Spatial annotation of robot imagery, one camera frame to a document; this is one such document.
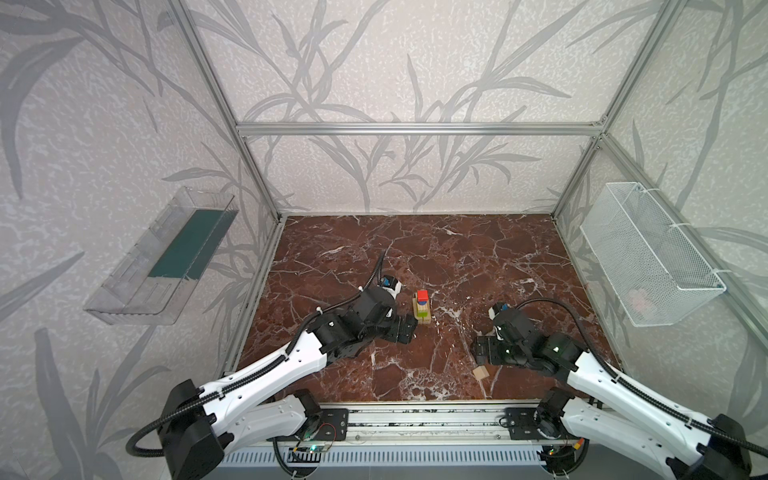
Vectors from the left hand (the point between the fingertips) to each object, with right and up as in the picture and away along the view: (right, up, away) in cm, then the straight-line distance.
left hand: (407, 311), depth 76 cm
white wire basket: (+53, +11, -14) cm, 56 cm away
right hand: (+21, -8, +4) cm, 23 cm away
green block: (+5, -3, +12) cm, 14 cm away
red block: (+6, 0, +21) cm, 21 cm away
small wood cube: (+20, -18, +5) cm, 28 cm away
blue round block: (+5, 0, +12) cm, 13 cm away
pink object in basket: (+59, +3, -1) cm, 59 cm away
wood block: (+3, -1, +11) cm, 12 cm away
